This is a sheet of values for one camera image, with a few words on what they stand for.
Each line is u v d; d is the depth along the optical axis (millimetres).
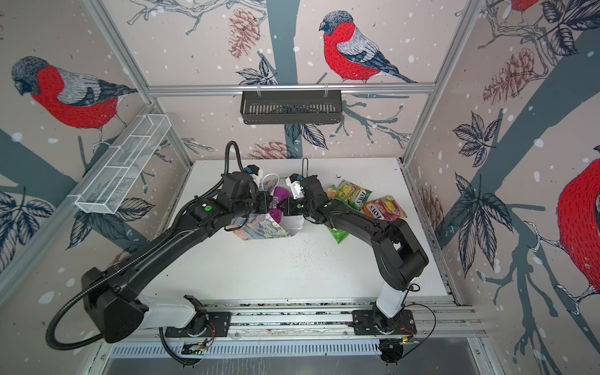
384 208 999
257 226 767
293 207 766
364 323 728
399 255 465
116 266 407
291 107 1055
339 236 922
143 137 878
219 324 730
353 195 1037
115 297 384
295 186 796
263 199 658
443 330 727
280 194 839
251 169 679
